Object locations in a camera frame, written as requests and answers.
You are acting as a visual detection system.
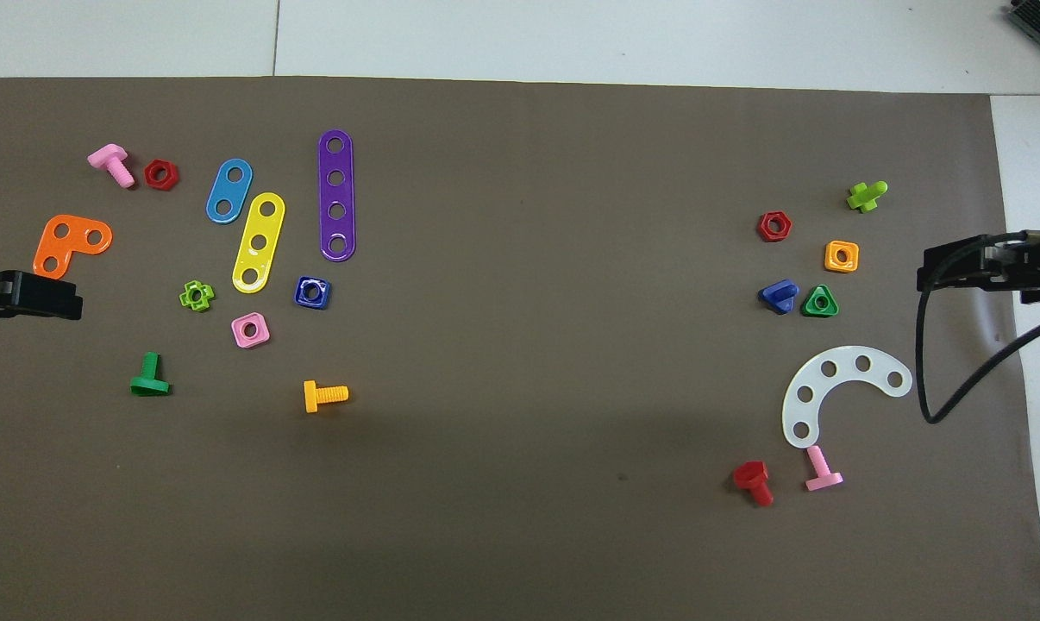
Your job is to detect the light green cross screw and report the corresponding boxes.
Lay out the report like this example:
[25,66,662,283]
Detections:
[846,179,889,214]

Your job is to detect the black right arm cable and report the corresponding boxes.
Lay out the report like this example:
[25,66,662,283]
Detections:
[914,231,1040,424]

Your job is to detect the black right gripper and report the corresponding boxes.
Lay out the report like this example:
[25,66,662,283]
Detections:
[917,229,1040,304]

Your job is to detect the blue two-hole strip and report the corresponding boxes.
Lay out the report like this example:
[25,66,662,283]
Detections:
[205,158,254,225]

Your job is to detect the yellow three-hole strip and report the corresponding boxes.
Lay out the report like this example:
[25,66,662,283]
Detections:
[231,191,286,295]

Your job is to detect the brown table mat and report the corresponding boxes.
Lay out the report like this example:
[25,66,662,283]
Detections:
[0,76,1040,621]

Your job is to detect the green triangle nut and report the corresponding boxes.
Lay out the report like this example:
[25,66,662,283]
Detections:
[800,284,840,318]

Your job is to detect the pink plastic screw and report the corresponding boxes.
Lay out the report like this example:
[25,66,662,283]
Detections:
[87,143,137,190]
[804,444,844,492]

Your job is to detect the orange square nut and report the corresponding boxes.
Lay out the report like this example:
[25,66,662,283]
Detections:
[824,239,861,274]

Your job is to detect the red plastic screw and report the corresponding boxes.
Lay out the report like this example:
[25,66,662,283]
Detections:
[732,461,775,508]

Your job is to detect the orange plastic screw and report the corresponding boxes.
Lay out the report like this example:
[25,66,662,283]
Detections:
[304,379,349,414]

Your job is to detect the dark blue plastic screw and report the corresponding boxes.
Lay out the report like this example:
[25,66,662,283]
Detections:
[758,279,800,316]

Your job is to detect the pink square nut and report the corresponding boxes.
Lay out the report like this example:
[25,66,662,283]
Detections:
[231,311,272,349]

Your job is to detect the dark green plastic screw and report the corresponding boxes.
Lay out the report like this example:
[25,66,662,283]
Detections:
[129,351,172,398]

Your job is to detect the white curved five-hole strip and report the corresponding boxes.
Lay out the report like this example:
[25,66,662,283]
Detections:
[781,346,914,450]

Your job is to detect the dark blue square nut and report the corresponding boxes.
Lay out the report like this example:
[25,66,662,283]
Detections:
[293,275,332,311]

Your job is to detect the purple four-hole strip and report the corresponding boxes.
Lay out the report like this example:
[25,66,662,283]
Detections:
[317,129,357,262]

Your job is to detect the orange angled three-hole plate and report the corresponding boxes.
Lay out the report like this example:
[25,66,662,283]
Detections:
[33,214,114,282]

